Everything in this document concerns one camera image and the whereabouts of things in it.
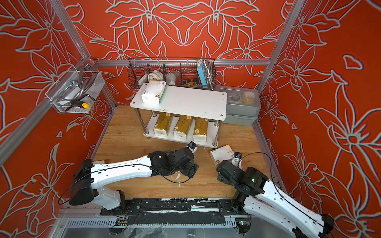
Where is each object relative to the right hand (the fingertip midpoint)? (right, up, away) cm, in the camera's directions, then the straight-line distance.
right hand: (224, 176), depth 72 cm
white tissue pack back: (+1, +6, +17) cm, 18 cm away
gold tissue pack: (-35, +23, +18) cm, 46 cm away
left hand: (-16, +6, +2) cm, 17 cm away
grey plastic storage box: (+18, +37, +22) cm, 47 cm away
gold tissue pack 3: (-11, +22, +16) cm, 29 cm away
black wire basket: (-19, +60, +26) cm, 68 cm away
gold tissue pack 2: (-22, +24, +20) cm, 38 cm away
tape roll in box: (+21, +43, +23) cm, 53 cm away
